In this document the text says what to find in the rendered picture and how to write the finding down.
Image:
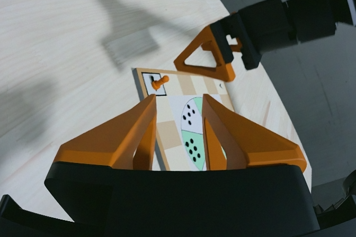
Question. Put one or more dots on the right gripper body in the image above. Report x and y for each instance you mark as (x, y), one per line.
(251, 50)

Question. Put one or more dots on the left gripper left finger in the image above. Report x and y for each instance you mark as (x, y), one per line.
(114, 142)

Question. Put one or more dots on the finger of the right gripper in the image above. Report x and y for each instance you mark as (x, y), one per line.
(234, 48)
(220, 73)

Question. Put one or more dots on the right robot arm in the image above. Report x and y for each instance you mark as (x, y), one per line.
(311, 20)

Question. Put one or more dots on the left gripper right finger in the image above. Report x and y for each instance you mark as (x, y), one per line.
(245, 143)

